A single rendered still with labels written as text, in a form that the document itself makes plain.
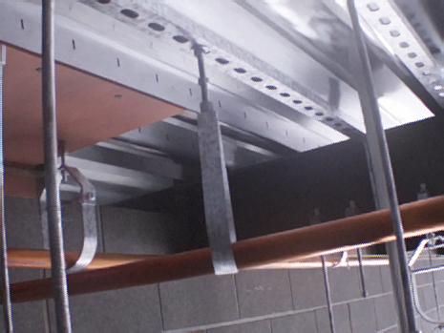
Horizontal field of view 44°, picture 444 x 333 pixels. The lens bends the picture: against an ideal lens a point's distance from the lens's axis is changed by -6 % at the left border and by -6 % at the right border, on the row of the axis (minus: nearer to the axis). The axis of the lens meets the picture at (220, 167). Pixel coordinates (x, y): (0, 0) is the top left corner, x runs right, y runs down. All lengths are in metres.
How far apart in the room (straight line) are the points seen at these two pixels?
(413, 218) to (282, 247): 0.16
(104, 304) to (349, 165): 0.72
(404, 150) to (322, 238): 0.88
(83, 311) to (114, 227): 0.25
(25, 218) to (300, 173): 0.74
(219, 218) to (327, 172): 0.91
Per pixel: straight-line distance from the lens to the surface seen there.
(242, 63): 0.87
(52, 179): 0.38
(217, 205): 0.69
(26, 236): 1.30
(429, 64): 1.01
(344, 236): 0.64
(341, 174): 1.55
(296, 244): 0.66
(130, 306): 1.51
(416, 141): 1.50
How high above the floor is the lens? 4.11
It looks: 14 degrees up
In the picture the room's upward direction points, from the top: 7 degrees counter-clockwise
